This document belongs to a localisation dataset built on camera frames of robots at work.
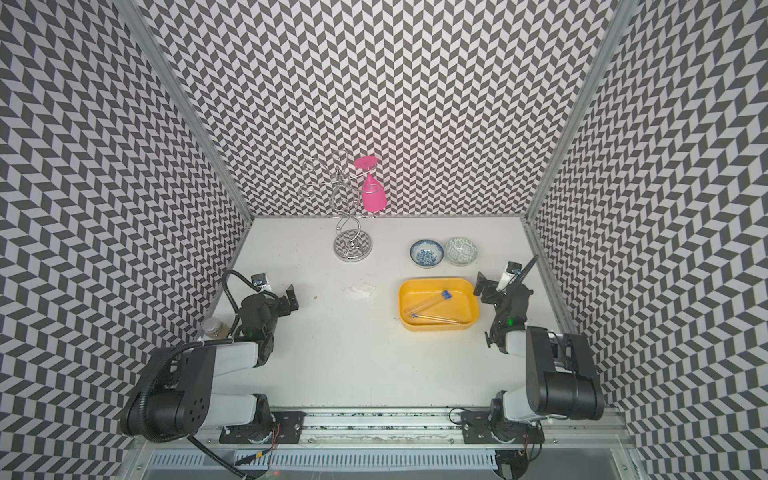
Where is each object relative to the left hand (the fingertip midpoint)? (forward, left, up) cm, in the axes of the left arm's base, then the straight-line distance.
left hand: (278, 290), depth 92 cm
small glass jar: (-15, +11, +5) cm, 19 cm away
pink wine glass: (+21, -30, +20) cm, 42 cm away
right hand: (+2, -67, +2) cm, 67 cm away
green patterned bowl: (+17, -60, -4) cm, 62 cm away
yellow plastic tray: (-4, -48, -3) cm, 48 cm away
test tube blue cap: (-6, -42, -5) cm, 43 cm away
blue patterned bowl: (+17, -47, -3) cm, 50 cm away
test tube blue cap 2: (+1, -53, -6) cm, 53 cm away
